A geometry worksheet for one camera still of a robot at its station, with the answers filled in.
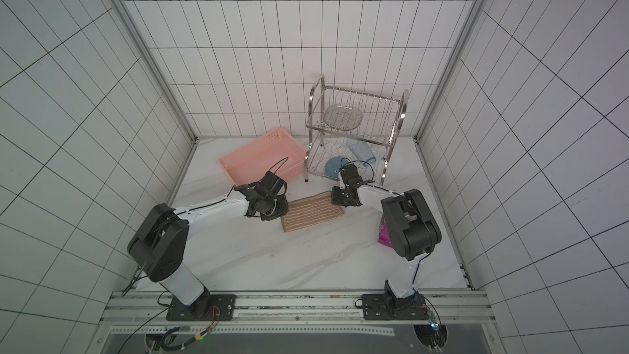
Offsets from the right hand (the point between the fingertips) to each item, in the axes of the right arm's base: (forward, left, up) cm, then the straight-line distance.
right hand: (327, 197), depth 98 cm
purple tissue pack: (-16, -21, +5) cm, 27 cm away
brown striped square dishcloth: (-6, +7, 0) cm, 9 cm away
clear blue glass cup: (+17, -14, +10) cm, 24 cm away
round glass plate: (+19, -5, +27) cm, 33 cm away
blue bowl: (+13, -2, +5) cm, 14 cm away
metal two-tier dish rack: (+20, -20, +26) cm, 38 cm away
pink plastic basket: (+23, +25, +1) cm, 34 cm away
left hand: (-11, +16, +4) cm, 20 cm away
